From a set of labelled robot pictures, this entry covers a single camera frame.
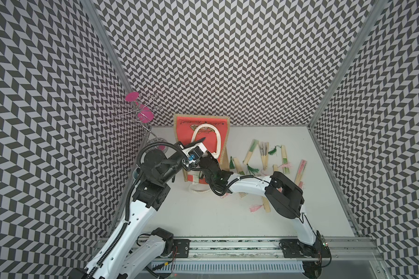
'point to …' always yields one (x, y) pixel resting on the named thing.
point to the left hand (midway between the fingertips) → (202, 138)
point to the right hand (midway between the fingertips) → (215, 148)
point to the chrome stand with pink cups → (141, 108)
